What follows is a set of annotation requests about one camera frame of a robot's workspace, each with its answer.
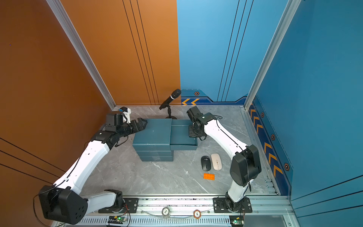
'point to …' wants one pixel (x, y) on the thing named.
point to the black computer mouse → (206, 163)
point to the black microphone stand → (169, 111)
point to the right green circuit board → (237, 221)
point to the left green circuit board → (116, 220)
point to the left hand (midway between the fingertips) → (142, 121)
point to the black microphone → (175, 94)
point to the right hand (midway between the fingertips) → (194, 133)
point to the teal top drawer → (179, 140)
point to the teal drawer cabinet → (152, 143)
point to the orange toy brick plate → (209, 176)
